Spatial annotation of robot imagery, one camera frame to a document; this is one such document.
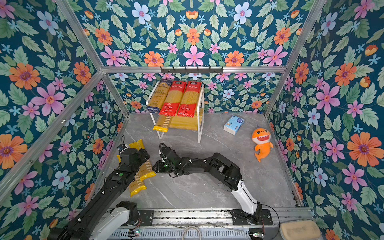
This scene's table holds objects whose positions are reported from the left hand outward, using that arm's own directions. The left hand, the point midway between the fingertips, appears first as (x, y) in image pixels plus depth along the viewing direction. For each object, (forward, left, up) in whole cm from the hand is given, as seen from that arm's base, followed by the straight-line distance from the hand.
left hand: (144, 149), depth 82 cm
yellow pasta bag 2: (-15, +5, -12) cm, 20 cm away
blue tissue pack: (+22, -57, -10) cm, 62 cm away
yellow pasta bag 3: (-7, +2, -12) cm, 14 cm away
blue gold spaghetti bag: (+22, -10, +20) cm, 31 cm away
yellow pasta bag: (+16, -9, +3) cm, 19 cm away
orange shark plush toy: (+8, -72, -7) cm, 73 cm away
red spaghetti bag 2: (+17, -27, +20) cm, 38 cm away
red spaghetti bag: (+14, -18, +20) cm, 30 cm away
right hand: (-7, -4, -9) cm, 12 cm away
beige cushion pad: (-41, -75, -9) cm, 86 cm away
